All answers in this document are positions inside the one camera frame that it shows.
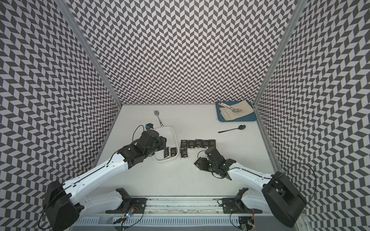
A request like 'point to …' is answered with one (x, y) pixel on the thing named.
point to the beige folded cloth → (228, 114)
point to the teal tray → (252, 117)
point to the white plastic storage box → (169, 132)
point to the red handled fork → (233, 109)
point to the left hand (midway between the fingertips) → (164, 141)
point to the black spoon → (241, 127)
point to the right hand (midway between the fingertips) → (200, 167)
